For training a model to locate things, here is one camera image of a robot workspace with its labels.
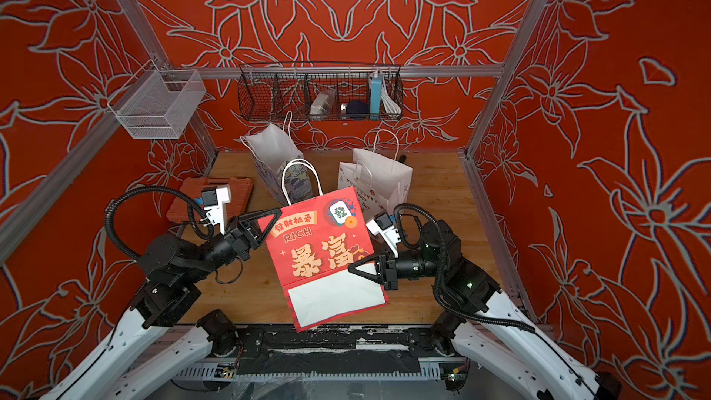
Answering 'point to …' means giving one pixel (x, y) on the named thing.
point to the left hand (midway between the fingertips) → (279, 211)
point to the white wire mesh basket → (157, 103)
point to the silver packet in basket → (322, 105)
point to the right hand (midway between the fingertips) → (349, 277)
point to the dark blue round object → (358, 110)
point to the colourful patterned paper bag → (282, 168)
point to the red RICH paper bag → (315, 244)
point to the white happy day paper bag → (380, 181)
